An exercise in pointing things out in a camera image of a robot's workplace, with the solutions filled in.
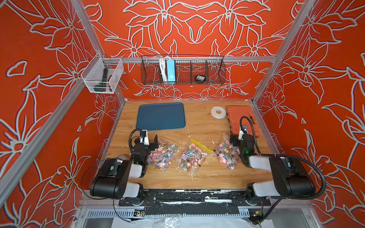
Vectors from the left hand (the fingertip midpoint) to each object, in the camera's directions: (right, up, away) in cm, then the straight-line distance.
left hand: (149, 134), depth 89 cm
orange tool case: (+62, +14, +15) cm, 65 cm away
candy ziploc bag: (+9, -13, -4) cm, 16 cm away
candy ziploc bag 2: (+27, -13, -4) cm, 31 cm away
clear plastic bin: (-30, +39, 0) cm, 49 cm away
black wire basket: (+27, +44, +6) cm, 52 cm away
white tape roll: (+51, +15, +21) cm, 57 cm away
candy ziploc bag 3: (+49, -11, -3) cm, 51 cm away
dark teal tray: (+5, +11, +18) cm, 22 cm away
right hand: (+60, +1, +2) cm, 60 cm away
